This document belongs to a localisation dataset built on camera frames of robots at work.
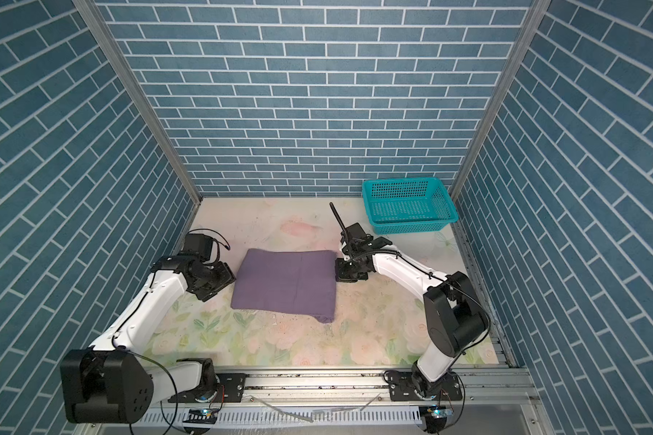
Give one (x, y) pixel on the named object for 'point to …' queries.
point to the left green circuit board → (201, 416)
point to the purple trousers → (287, 281)
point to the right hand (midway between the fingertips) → (334, 274)
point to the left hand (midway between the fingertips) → (230, 280)
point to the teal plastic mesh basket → (400, 205)
